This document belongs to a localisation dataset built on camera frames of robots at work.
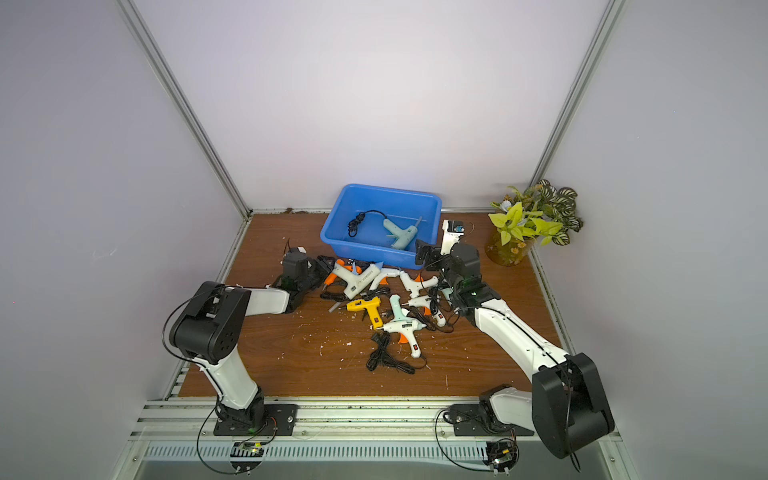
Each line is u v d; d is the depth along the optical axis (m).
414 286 0.96
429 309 0.90
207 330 0.49
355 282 0.95
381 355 0.82
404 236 1.09
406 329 0.85
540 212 0.92
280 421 0.73
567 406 0.37
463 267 0.60
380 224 1.14
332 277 0.97
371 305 0.92
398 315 0.90
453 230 0.70
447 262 0.71
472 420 0.73
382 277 0.98
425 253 0.74
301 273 0.79
